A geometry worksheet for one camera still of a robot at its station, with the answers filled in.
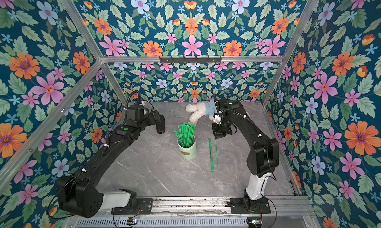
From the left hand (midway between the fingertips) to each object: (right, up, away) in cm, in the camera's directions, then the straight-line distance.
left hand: (153, 113), depth 81 cm
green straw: (+33, -26, +10) cm, 43 cm away
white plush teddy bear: (+27, +4, +23) cm, 36 cm away
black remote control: (-2, -9, +23) cm, 24 cm away
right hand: (+36, -12, +1) cm, 38 cm away
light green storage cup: (+19, -23, +2) cm, 30 cm away
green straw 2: (+36, -25, +12) cm, 46 cm away
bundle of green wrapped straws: (+18, -12, +1) cm, 22 cm away
